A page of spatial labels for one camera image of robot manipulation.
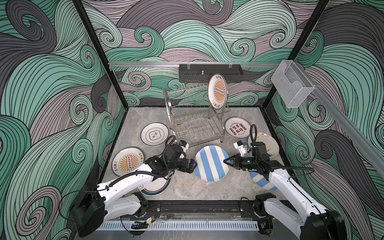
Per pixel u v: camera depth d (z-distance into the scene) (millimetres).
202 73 898
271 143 994
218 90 799
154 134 1033
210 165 790
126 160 901
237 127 1069
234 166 700
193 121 1039
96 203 393
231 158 754
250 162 673
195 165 747
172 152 598
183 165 688
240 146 754
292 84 792
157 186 796
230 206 756
